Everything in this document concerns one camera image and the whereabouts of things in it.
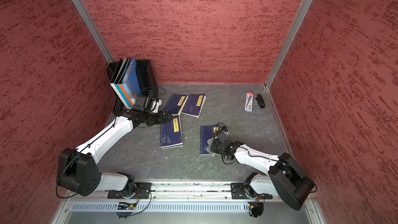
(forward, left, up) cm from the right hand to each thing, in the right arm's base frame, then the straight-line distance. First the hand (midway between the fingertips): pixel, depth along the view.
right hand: (214, 149), depth 88 cm
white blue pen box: (+34, -28, 0) cm, 44 cm away
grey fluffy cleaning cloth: (-1, +3, +3) cm, 4 cm away
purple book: (+32, +12, +2) cm, 34 cm away
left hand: (+11, +26, +15) cm, 32 cm away
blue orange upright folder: (+26, +45, +28) cm, 59 cm away
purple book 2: (+8, +25, +4) cm, 27 cm away
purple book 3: (+11, +4, 0) cm, 12 cm away
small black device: (+35, -36, +1) cm, 50 cm away
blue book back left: (+32, +25, +3) cm, 41 cm away
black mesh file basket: (+48, +46, +9) cm, 67 cm away
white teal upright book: (+25, +51, +32) cm, 65 cm away
